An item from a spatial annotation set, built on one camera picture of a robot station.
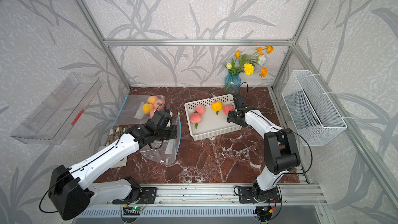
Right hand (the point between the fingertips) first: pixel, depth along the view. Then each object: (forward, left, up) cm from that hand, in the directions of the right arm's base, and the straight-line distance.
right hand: (233, 118), depth 94 cm
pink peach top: (+9, +21, -2) cm, 23 cm away
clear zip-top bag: (-17, +41, -7) cm, 45 cm away
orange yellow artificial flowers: (+25, -8, +22) cm, 34 cm away
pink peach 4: (+9, +3, -2) cm, 10 cm away
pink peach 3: (0, +23, 0) cm, 23 cm away
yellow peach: (+10, +57, -1) cm, 57 cm away
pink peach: (+18, +55, -2) cm, 58 cm away
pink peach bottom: (+14, +50, -1) cm, 52 cm away
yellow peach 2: (+10, +10, -1) cm, 14 cm away
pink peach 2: (+8, +52, -2) cm, 53 cm away
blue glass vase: (+28, -2, +3) cm, 28 cm away
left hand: (-13, +31, +8) cm, 35 cm away
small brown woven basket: (-6, +73, -6) cm, 74 cm away
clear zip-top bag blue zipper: (+9, +68, -6) cm, 69 cm away
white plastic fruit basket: (+4, +16, -6) cm, 18 cm away
